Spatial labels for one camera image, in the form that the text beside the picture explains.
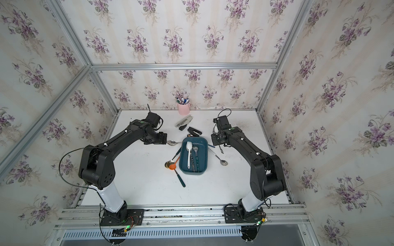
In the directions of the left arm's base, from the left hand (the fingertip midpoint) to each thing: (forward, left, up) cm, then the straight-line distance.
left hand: (163, 142), depth 91 cm
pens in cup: (+36, -9, +1) cm, 37 cm away
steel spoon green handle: (0, -20, -7) cm, 21 cm away
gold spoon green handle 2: (-19, -11, -9) cm, 24 cm away
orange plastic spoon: (-12, -6, -9) cm, 16 cm away
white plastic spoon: (0, -15, -5) cm, 16 cm away
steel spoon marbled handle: (-9, -18, -7) cm, 21 cm away
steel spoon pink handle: (+4, -4, -7) cm, 9 cm away
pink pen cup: (+33, -11, -5) cm, 36 cm away
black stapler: (+12, -19, -6) cm, 24 cm away
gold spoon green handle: (-10, -5, -7) cm, 13 cm away
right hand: (+1, -35, +2) cm, 35 cm away
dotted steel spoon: (-10, -36, -7) cm, 38 cm away
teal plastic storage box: (-5, -18, -8) cm, 21 cm away
